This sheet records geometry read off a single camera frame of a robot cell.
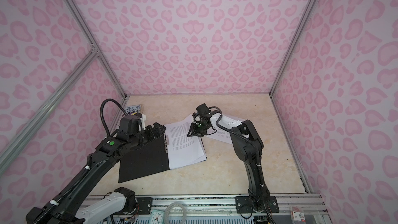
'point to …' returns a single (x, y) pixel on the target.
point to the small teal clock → (157, 216)
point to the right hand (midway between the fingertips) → (190, 133)
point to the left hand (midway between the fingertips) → (161, 129)
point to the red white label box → (297, 218)
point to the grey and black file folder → (153, 158)
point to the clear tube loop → (167, 211)
